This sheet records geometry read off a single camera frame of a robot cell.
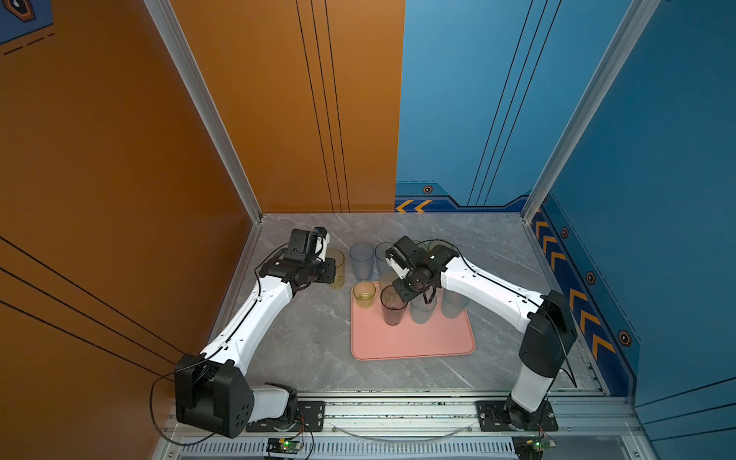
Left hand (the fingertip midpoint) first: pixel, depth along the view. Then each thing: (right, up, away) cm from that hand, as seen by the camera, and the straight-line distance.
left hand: (333, 263), depth 84 cm
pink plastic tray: (+12, -23, +3) cm, 26 cm away
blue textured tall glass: (+8, +2, +8) cm, 12 cm away
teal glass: (+27, -15, +4) cm, 31 cm away
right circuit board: (+51, -44, -13) cm, 69 cm away
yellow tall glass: (+1, 0, +6) cm, 6 cm away
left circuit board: (-10, -44, -13) cm, 47 cm away
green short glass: (+9, -10, +10) cm, 17 cm away
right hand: (+21, -8, 0) cm, 22 cm away
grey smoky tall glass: (+18, -12, -3) cm, 22 cm away
